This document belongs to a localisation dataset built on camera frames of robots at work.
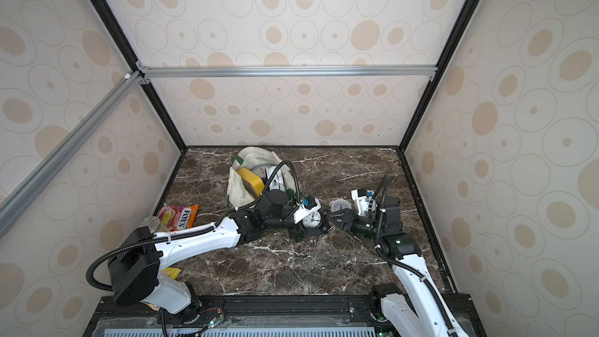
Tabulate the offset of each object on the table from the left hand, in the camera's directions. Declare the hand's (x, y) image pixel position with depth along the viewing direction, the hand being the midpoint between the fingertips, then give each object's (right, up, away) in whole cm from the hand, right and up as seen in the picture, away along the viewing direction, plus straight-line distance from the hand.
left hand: (321, 219), depth 74 cm
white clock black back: (-15, +12, +9) cm, 21 cm away
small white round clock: (+9, +2, +21) cm, 23 cm away
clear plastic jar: (-57, -2, +4) cm, 57 cm away
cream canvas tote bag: (-30, +7, +11) cm, 33 cm away
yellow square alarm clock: (-24, +11, +8) cm, 28 cm away
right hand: (+5, +1, 0) cm, 5 cm away
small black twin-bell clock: (-2, -1, +1) cm, 3 cm away
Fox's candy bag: (-56, -3, +18) cm, 59 cm away
